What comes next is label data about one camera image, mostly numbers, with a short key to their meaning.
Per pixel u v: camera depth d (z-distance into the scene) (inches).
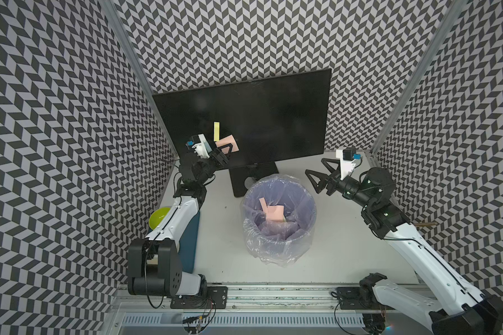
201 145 27.9
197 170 24.3
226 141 30.4
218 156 27.4
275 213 32.2
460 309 15.0
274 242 23.6
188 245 33.6
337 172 22.8
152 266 16.2
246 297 29.7
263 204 31.1
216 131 29.8
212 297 28.7
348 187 22.7
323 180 22.7
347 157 22.0
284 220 32.5
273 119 61.3
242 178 41.8
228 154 29.4
